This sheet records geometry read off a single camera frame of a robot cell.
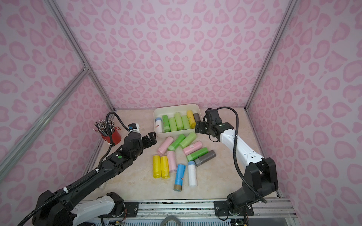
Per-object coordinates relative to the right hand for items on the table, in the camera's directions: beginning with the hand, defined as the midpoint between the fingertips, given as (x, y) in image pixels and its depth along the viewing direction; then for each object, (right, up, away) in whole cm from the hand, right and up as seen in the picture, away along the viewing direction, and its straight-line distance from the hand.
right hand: (199, 126), depth 86 cm
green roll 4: (-1, -18, +5) cm, 19 cm away
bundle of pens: (-60, 0, 0) cm, 60 cm away
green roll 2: (-9, +2, +21) cm, 23 cm away
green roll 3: (-12, -8, +14) cm, 20 cm away
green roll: (-18, +1, +20) cm, 27 cm away
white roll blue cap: (-28, 0, +19) cm, 34 cm away
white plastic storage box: (-21, +11, +30) cm, 38 cm away
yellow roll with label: (-4, +5, +22) cm, 23 cm away
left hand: (-27, -5, -5) cm, 28 cm away
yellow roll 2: (-20, -28, -3) cm, 34 cm away
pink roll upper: (-23, -15, +7) cm, 29 cm away
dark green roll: (-23, +1, +21) cm, 31 cm away
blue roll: (-12, -27, -2) cm, 29 cm away
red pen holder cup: (-58, -8, +15) cm, 61 cm away
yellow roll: (-25, -27, -3) cm, 37 cm away
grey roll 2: (+1, -21, +2) cm, 21 cm away
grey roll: (0, +6, +25) cm, 25 cm away
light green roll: (-14, +3, +21) cm, 26 cm away
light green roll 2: (-7, -10, +12) cm, 17 cm away
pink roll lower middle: (-18, -19, +4) cm, 26 cm away
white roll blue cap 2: (-4, -31, -6) cm, 32 cm away
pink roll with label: (-4, -14, +7) cm, 16 cm away
